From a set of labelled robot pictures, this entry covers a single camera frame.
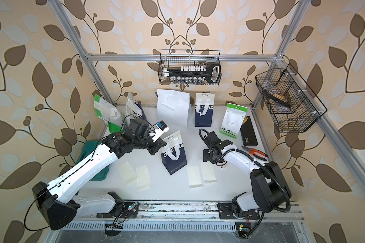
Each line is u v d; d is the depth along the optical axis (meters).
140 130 0.56
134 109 0.95
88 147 0.92
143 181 0.85
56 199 0.39
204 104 0.96
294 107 0.73
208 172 0.87
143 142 0.60
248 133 1.02
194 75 0.85
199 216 0.74
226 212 0.74
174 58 0.91
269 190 0.42
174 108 1.02
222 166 0.71
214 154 0.63
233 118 0.94
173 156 0.78
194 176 0.87
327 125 0.57
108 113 0.96
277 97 0.75
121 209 0.68
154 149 0.63
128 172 0.87
